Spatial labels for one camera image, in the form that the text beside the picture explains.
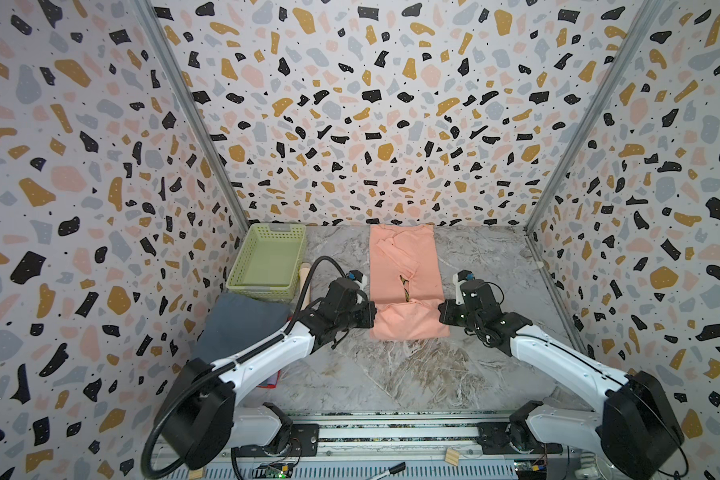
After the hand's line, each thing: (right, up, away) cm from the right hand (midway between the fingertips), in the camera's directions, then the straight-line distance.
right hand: (434, 301), depth 84 cm
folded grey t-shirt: (-59, -6, +6) cm, 60 cm away
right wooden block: (+2, -35, -13) cm, 38 cm away
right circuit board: (+21, -38, -13) cm, 45 cm away
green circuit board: (-41, -38, -14) cm, 57 cm away
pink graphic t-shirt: (-7, +3, +20) cm, 21 cm away
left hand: (-15, -1, -3) cm, 16 cm away
